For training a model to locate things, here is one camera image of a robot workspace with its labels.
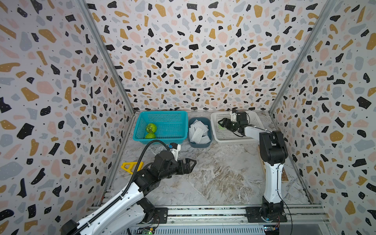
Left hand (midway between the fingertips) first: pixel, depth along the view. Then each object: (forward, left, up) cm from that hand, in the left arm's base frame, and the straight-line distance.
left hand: (192, 162), depth 73 cm
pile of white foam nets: (+26, -3, -10) cm, 28 cm away
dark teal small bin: (+38, -10, -12) cm, 41 cm away
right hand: (+37, -21, -12) cm, 44 cm away
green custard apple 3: (+26, +29, -13) cm, 41 cm away
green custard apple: (+28, -19, -8) cm, 35 cm away
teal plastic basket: (+40, +16, -20) cm, 47 cm away
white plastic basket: (+30, -20, -19) cm, 40 cm away
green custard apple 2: (+33, +29, -13) cm, 46 cm away
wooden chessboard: (-2, -53, -17) cm, 56 cm away
